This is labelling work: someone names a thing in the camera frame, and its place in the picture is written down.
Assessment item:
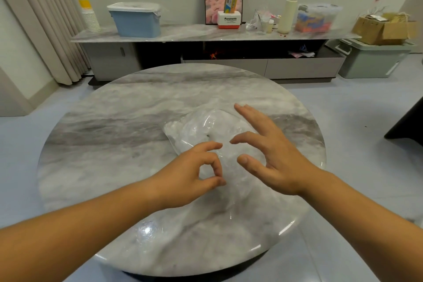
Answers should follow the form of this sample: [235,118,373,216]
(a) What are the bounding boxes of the blue storage box white lid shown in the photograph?
[107,2,163,38]

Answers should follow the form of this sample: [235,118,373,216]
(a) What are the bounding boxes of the person's right forearm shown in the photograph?
[301,169,423,282]

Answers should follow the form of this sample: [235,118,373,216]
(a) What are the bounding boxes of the long grey low cabinet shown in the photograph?
[70,24,351,83]

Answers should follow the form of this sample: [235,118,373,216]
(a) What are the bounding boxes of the person's left forearm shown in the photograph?
[0,179,166,282]

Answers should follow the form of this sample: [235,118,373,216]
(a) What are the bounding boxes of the black table base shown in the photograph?
[122,252,265,282]

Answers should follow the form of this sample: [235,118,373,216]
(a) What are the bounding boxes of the crumpled clear wrapper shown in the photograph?
[246,11,265,31]

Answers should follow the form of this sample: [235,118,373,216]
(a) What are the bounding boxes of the person's right hand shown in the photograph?
[230,103,321,197]

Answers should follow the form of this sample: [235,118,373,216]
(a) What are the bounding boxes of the green storage bin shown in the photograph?
[334,38,414,79]

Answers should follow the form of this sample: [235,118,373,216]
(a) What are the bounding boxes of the red and white box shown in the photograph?
[217,11,242,30]

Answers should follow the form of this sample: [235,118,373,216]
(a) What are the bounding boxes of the cream paper roll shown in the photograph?
[278,0,300,35]

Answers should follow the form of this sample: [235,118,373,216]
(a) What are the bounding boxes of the beige curtain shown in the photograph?
[0,0,90,86]

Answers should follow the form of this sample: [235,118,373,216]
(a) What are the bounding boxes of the person's left hand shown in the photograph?
[151,141,227,210]

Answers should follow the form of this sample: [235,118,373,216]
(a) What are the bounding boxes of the clear container colourful contents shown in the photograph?
[295,4,343,34]

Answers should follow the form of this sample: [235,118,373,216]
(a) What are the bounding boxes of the stack of paper cups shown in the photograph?
[77,0,101,33]

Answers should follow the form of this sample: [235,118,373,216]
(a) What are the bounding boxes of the clear plastic bag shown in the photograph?
[163,108,265,187]

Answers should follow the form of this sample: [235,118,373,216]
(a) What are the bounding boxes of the brown cardboard box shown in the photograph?
[352,13,419,46]

